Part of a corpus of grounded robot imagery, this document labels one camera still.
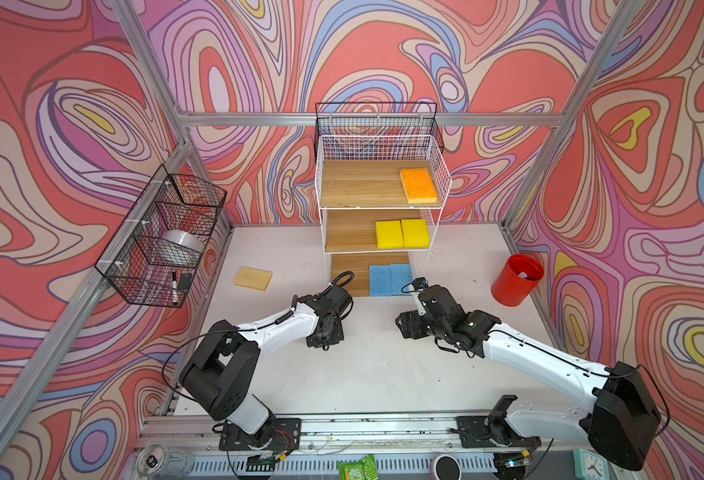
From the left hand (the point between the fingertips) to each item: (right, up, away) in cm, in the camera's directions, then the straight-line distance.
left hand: (338, 338), depth 88 cm
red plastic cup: (+54, +17, +1) cm, 57 cm away
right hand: (+21, +5, -5) cm, 22 cm away
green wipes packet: (+8, -25, -19) cm, 32 cm away
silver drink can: (-35, -17, -28) cm, 48 cm away
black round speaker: (+26, -22, -23) cm, 41 cm away
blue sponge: (+19, +17, +14) cm, 29 cm away
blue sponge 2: (+12, +17, +13) cm, 25 cm away
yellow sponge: (+22, +31, -8) cm, 39 cm away
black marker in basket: (-39, +17, -16) cm, 46 cm away
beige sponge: (-31, +17, +17) cm, 39 cm away
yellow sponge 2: (+15, +31, -7) cm, 35 cm away
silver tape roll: (-37, +27, -18) cm, 49 cm away
